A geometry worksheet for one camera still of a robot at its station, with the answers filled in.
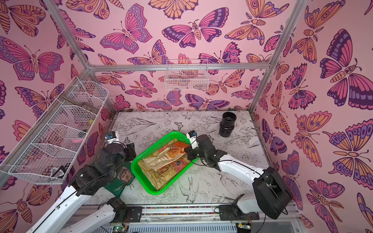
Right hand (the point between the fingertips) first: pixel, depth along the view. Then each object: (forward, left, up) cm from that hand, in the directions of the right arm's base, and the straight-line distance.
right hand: (183, 150), depth 82 cm
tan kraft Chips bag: (-13, +12, -7) cm, 19 cm away
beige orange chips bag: (+1, +11, -5) cm, 12 cm away
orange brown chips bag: (-5, +2, -8) cm, 10 cm away
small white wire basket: (+44, -1, +21) cm, 49 cm away
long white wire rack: (-12, +59, +15) cm, 62 cm away
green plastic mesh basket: (+1, +23, -4) cm, 23 cm away
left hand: (-4, +24, +13) cm, 28 cm away
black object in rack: (-18, +53, +12) cm, 57 cm away
